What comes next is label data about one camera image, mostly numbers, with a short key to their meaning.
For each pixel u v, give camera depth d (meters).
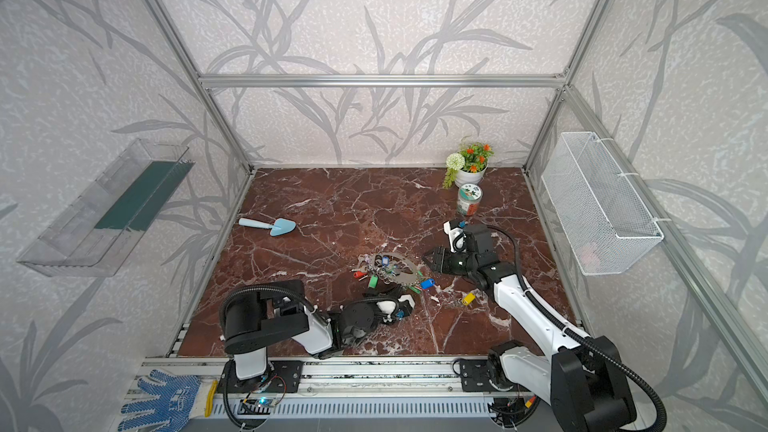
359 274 0.91
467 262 0.70
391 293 0.79
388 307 0.74
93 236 0.64
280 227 1.03
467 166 1.05
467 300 0.87
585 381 0.39
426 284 0.89
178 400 0.70
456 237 0.75
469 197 1.02
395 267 0.91
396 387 0.73
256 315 0.49
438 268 0.72
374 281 0.89
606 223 0.62
